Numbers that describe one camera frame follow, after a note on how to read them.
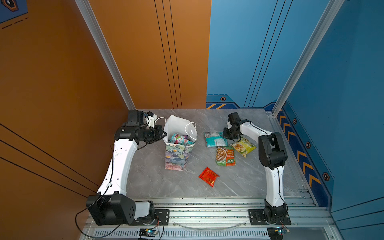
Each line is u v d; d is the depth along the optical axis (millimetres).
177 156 774
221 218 746
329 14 719
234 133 895
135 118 580
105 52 849
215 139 996
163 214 742
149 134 634
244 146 965
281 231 698
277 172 590
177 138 847
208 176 854
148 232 708
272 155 579
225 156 940
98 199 375
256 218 725
